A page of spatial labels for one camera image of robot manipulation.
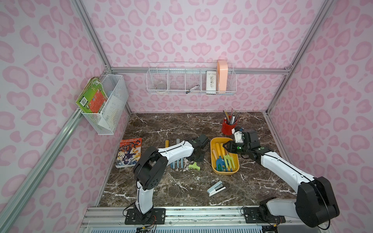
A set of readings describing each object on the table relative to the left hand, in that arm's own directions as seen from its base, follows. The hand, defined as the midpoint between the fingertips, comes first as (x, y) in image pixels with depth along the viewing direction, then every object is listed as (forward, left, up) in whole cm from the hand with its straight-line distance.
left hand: (199, 156), depth 92 cm
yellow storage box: (-2, -22, +3) cm, 22 cm away
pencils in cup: (+24, -25, +8) cm, 36 cm away
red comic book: (+4, +46, -1) cm, 46 cm away
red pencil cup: (+18, -19, +5) cm, 27 cm away
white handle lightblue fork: (-2, +12, -3) cm, 13 cm away
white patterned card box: (+35, -8, +30) cm, 47 cm away
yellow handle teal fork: (-4, +15, -2) cm, 16 cm away
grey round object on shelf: (+38, +25, +25) cm, 52 cm away
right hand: (+2, -14, +10) cm, 18 cm away
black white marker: (+32, +6, +26) cm, 42 cm away
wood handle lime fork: (-1, -17, -1) cm, 17 cm away
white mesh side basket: (+10, +51, +22) cm, 57 cm away
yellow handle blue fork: (-6, -13, -1) cm, 14 cm away
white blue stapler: (-19, -9, 0) cm, 21 cm away
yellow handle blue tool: (-8, -16, -1) cm, 18 cm away
